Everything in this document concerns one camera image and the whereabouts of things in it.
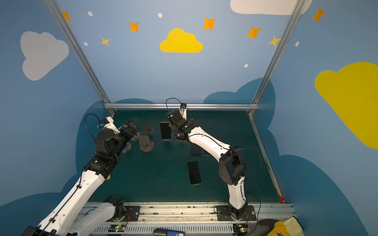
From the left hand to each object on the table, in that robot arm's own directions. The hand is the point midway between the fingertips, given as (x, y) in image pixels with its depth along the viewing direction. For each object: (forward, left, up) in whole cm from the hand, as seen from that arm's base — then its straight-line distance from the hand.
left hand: (135, 122), depth 72 cm
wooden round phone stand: (+6, -1, -32) cm, 33 cm away
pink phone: (+13, -11, -23) cm, 29 cm away
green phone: (-13, -30, -33) cm, 46 cm away
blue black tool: (-42, -16, -28) cm, 53 cm away
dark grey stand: (+19, +4, -31) cm, 37 cm away
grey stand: (-9, -3, +1) cm, 10 cm away
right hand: (+13, -21, -10) cm, 27 cm away
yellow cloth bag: (-40, -76, -29) cm, 90 cm away
